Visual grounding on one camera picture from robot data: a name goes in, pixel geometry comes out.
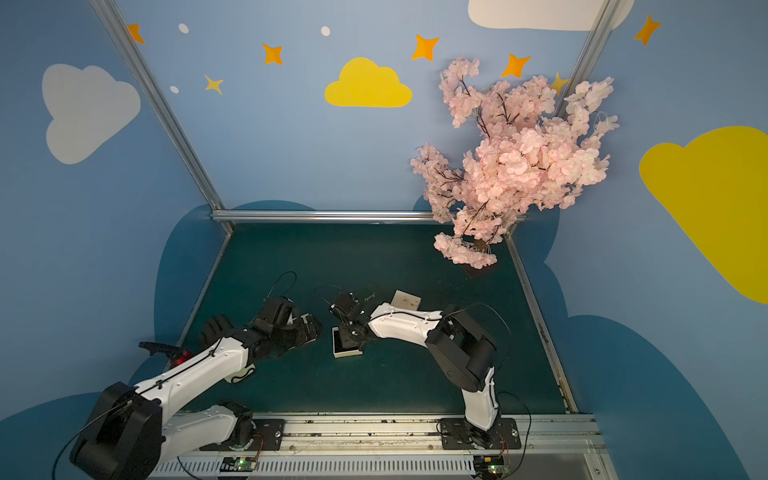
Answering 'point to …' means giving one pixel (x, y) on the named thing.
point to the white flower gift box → (405, 300)
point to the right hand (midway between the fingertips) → (354, 334)
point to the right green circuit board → (490, 465)
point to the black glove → (219, 326)
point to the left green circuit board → (238, 464)
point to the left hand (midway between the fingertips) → (318, 330)
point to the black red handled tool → (175, 356)
